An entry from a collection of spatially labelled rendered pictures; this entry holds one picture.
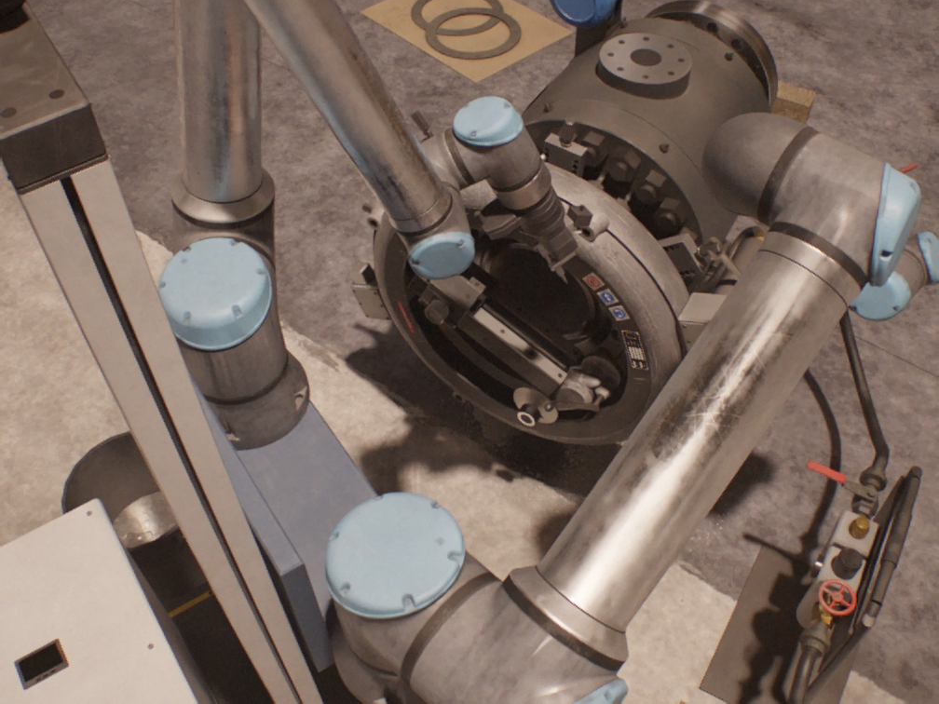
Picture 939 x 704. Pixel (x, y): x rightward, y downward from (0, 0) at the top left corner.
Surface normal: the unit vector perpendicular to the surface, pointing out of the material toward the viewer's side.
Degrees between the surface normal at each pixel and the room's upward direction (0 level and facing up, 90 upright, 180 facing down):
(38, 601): 0
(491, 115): 19
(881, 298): 76
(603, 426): 90
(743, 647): 0
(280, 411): 70
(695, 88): 23
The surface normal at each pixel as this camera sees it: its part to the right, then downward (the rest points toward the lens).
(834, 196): -0.43, -0.29
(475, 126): -0.33, -0.59
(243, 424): 0.18, 0.47
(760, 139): -0.54, -0.47
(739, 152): -0.85, -0.22
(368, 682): -0.47, 0.39
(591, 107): -0.14, -0.71
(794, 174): -0.50, -0.06
